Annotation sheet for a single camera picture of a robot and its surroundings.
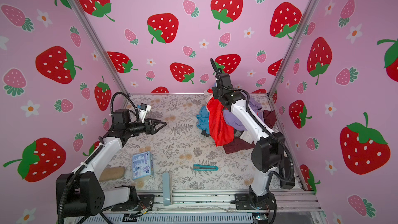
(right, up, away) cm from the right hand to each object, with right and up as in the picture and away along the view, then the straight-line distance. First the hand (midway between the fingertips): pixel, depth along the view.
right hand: (220, 85), depth 85 cm
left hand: (-31, -21, -6) cm, 38 cm away
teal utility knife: (-11, -46, -1) cm, 47 cm away
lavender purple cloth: (+8, -20, +2) cm, 22 cm away
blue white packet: (-42, -43, -5) cm, 60 cm away
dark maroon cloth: (+13, -36, +10) cm, 40 cm away
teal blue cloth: (-10, -20, +15) cm, 27 cm away
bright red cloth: (0, -26, +1) cm, 26 cm away
